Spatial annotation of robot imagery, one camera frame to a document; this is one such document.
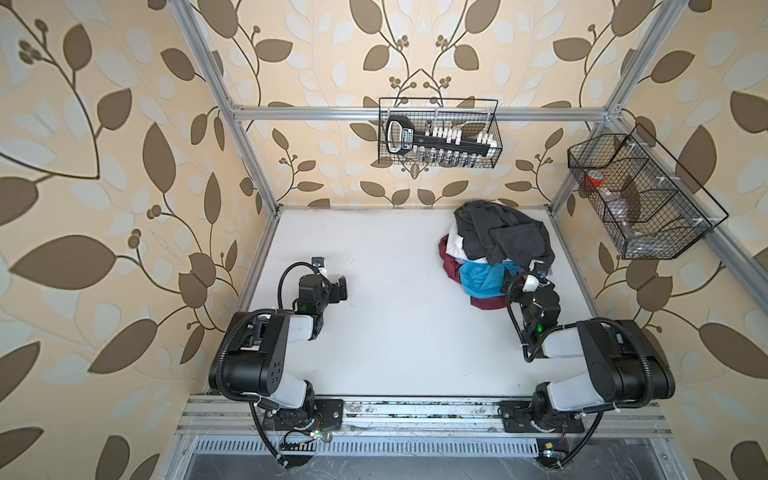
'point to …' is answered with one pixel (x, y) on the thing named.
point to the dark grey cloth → (492, 232)
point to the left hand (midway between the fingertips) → (330, 275)
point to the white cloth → (455, 249)
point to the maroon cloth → (452, 269)
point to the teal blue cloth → (480, 279)
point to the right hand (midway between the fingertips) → (524, 275)
